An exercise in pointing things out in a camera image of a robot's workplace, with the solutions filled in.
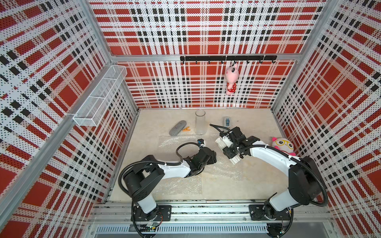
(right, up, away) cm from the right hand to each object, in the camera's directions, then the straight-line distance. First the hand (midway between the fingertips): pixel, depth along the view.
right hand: (231, 149), depth 88 cm
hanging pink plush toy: (+1, +46, +2) cm, 47 cm away
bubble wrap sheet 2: (-5, -13, 0) cm, 14 cm away
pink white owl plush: (+34, +2, +2) cm, 34 cm away
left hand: (-10, -3, +1) cm, 11 cm away
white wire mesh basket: (-88, +24, +5) cm, 91 cm away
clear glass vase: (-18, +16, +10) cm, 27 cm away
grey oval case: (-35, +12, +17) cm, 41 cm away
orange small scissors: (-28, +11, +20) cm, 36 cm away
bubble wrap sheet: (-40, 0, +10) cm, 42 cm away
